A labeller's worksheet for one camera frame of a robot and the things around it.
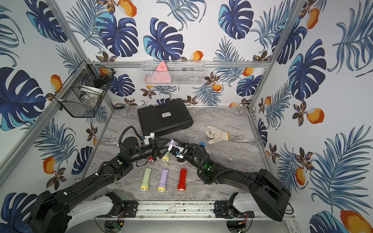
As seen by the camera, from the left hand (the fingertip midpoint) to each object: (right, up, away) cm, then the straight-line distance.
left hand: (170, 141), depth 68 cm
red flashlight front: (+5, -26, +11) cm, 28 cm away
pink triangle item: (-8, +38, +22) cm, 45 cm away
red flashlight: (-9, -9, 0) cm, 13 cm away
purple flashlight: (+1, -1, +3) cm, 3 cm away
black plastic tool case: (-9, +13, +38) cm, 41 cm away
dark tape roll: (-49, +22, +53) cm, 75 cm away
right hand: (+1, 0, +8) cm, 8 cm away
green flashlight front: (-15, -23, +14) cm, 31 cm away
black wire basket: (-48, +27, +11) cm, 56 cm away
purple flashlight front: (-6, -26, +10) cm, 29 cm away
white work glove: (+28, +1, +34) cm, 44 cm away
